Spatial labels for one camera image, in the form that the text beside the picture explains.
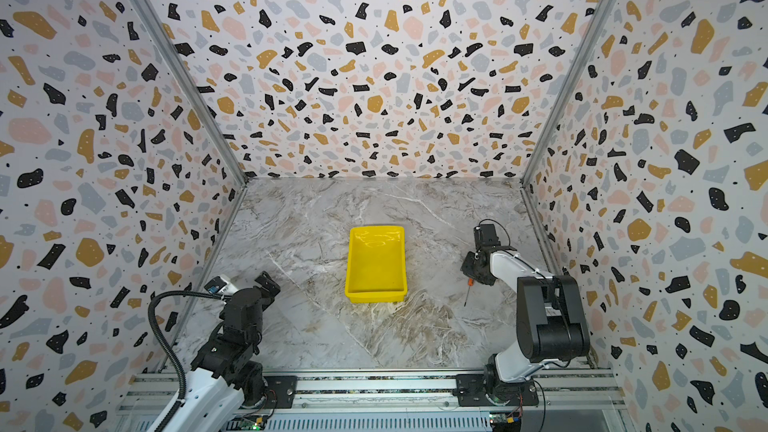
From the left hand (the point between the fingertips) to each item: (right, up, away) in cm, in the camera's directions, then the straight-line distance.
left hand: (257, 280), depth 81 cm
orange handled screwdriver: (+60, -4, +12) cm, 62 cm away
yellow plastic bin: (+31, +1, +15) cm, 34 cm away
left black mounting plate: (+9, -26, -7) cm, 28 cm away
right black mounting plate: (+56, -26, -7) cm, 62 cm away
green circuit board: (+3, -32, -10) cm, 34 cm away
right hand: (+60, +2, +14) cm, 62 cm away
